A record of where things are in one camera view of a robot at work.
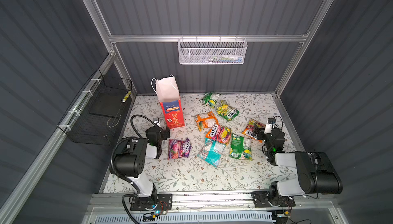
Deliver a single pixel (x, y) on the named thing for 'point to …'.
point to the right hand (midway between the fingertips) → (265, 125)
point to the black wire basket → (93, 117)
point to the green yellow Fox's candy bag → (224, 110)
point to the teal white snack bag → (212, 151)
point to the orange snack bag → (205, 121)
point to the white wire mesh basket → (212, 50)
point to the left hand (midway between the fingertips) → (160, 127)
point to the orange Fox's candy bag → (252, 128)
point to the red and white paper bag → (167, 88)
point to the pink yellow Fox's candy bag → (220, 134)
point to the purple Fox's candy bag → (177, 149)
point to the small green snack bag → (210, 98)
